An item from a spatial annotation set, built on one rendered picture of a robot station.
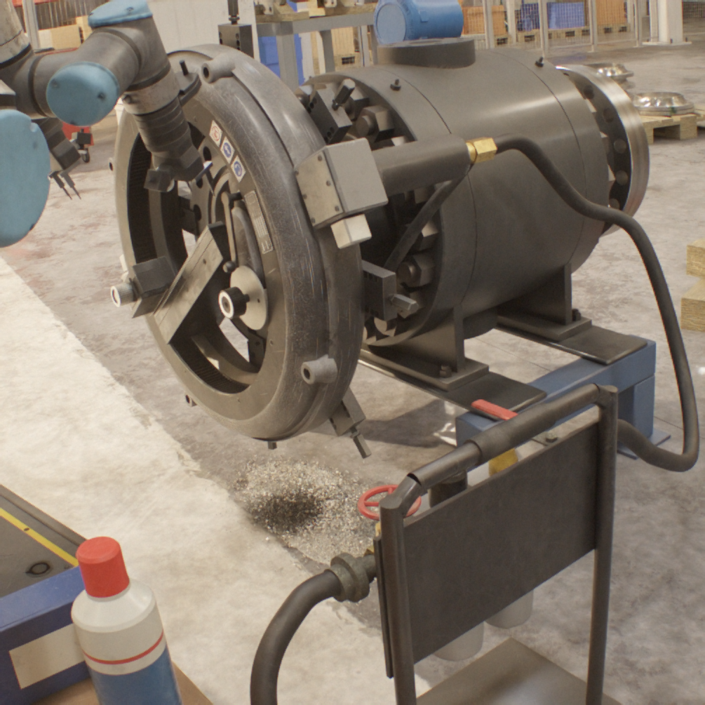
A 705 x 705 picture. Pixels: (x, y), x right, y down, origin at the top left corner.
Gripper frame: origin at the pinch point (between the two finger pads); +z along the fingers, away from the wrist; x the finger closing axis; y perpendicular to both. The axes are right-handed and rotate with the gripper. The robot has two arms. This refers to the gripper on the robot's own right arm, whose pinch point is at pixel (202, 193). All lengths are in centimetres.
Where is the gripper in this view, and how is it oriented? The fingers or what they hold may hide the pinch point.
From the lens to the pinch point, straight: 156.3
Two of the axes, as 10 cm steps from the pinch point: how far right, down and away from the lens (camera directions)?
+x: 8.4, 2.3, -4.9
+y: -4.9, 6.9, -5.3
